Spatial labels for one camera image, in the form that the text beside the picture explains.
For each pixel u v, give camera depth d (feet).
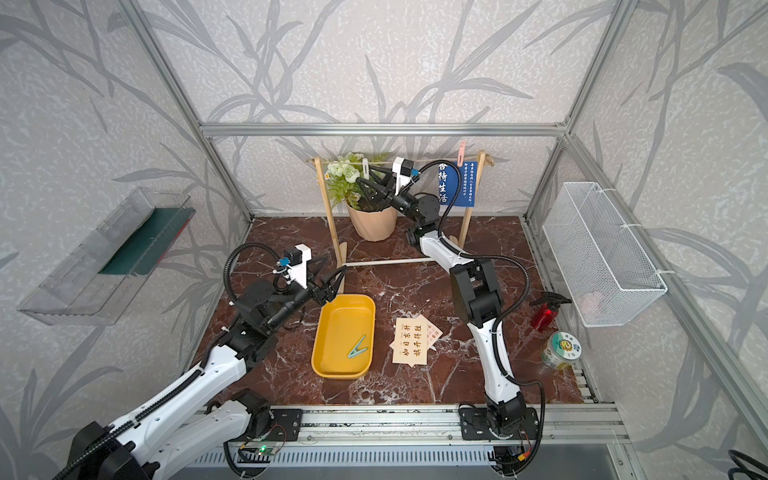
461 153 2.33
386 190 2.41
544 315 2.82
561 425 2.46
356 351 2.77
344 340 2.82
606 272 2.01
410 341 2.86
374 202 2.45
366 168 2.41
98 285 2.09
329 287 2.11
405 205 2.53
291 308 2.03
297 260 1.97
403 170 2.29
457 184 2.46
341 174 3.01
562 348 2.58
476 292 1.97
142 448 1.33
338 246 3.16
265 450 2.31
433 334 2.92
